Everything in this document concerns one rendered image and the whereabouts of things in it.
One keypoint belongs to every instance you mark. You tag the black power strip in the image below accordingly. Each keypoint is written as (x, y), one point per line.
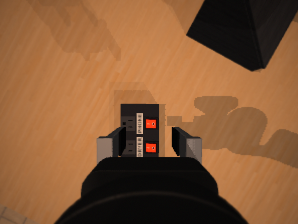
(142, 129)

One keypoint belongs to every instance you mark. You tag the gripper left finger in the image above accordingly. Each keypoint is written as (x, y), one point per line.
(111, 145)

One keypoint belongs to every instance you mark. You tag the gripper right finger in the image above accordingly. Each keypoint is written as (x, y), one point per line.
(186, 145)

